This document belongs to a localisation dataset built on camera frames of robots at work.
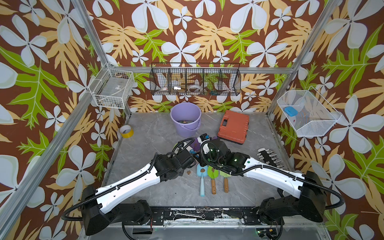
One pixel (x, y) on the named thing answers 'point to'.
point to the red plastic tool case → (234, 127)
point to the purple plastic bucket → (186, 117)
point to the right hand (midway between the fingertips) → (192, 155)
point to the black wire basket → (192, 78)
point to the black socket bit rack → (270, 157)
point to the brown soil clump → (188, 172)
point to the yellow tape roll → (126, 131)
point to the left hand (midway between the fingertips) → (178, 162)
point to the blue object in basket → (291, 111)
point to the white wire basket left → (112, 88)
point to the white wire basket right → (307, 112)
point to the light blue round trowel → (202, 171)
